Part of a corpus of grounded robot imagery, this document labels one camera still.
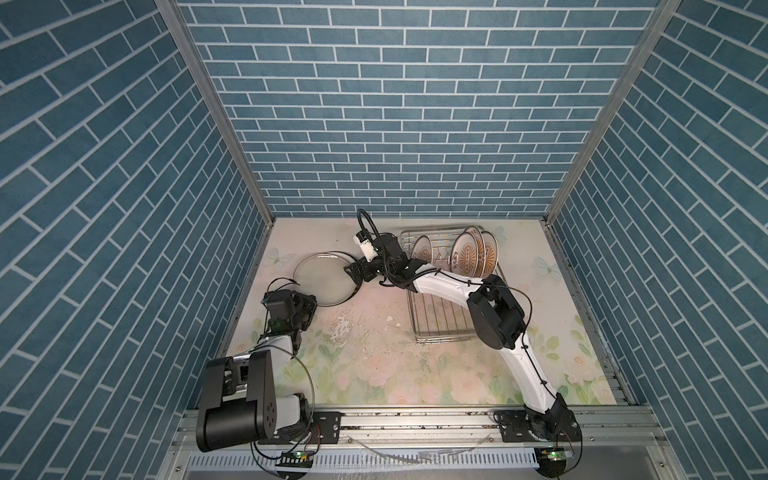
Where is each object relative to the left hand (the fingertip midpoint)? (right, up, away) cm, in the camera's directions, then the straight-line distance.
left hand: (317, 292), depth 91 cm
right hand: (+10, +10, +3) cm, 15 cm away
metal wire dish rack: (+37, -8, 0) cm, 38 cm away
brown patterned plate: (+47, +11, +8) cm, 49 cm away
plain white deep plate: (+1, +5, +5) cm, 7 cm away
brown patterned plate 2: (+55, +12, +4) cm, 57 cm away
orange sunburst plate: (+33, +13, +7) cm, 36 cm away
